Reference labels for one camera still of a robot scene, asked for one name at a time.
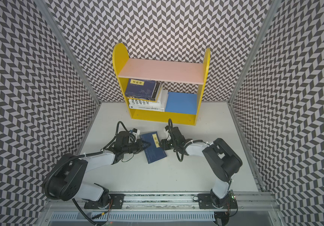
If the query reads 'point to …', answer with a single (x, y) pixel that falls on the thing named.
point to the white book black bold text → (162, 100)
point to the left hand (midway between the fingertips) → (150, 145)
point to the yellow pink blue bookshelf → (181, 108)
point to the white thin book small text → (152, 106)
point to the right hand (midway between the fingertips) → (162, 145)
